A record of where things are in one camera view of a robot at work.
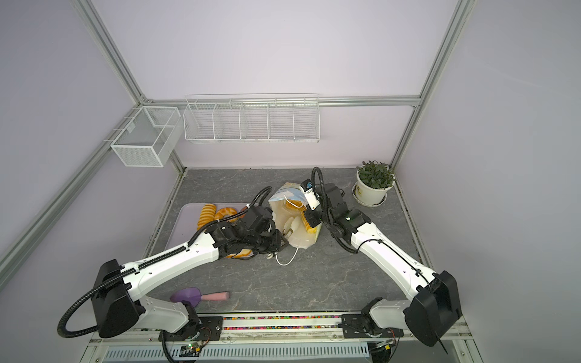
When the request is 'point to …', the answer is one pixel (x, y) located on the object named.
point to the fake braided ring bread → (226, 211)
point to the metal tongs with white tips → (290, 225)
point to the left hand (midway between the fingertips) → (285, 248)
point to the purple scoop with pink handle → (194, 296)
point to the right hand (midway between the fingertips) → (310, 206)
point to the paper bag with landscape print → (301, 238)
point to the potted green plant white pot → (374, 179)
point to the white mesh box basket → (148, 139)
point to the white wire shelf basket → (252, 118)
